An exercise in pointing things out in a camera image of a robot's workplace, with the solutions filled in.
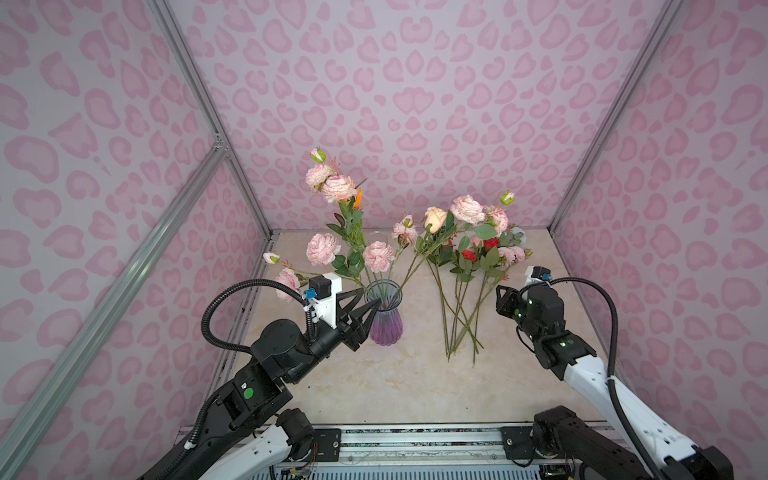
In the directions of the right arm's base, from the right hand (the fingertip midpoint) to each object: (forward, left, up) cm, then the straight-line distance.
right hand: (500, 286), depth 80 cm
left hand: (-14, +32, +18) cm, 39 cm away
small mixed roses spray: (+22, -6, -13) cm, 26 cm away
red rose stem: (+19, -2, -15) cm, 25 cm away
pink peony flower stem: (-1, +32, +13) cm, 34 cm away
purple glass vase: (-8, +30, -8) cm, 33 cm away
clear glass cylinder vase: (+18, +34, 0) cm, 39 cm away
